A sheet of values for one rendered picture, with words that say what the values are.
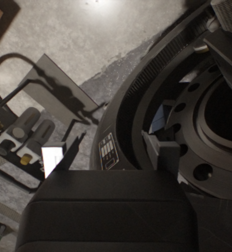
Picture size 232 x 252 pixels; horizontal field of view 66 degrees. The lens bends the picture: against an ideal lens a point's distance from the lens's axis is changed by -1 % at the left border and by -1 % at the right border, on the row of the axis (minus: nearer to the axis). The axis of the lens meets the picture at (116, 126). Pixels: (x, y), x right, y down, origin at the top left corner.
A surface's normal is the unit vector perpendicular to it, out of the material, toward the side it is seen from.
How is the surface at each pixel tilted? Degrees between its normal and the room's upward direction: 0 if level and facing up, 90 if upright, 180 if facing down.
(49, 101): 0
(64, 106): 0
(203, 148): 90
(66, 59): 0
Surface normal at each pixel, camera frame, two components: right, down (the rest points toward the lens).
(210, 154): -0.66, -0.63
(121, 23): -0.12, 0.62
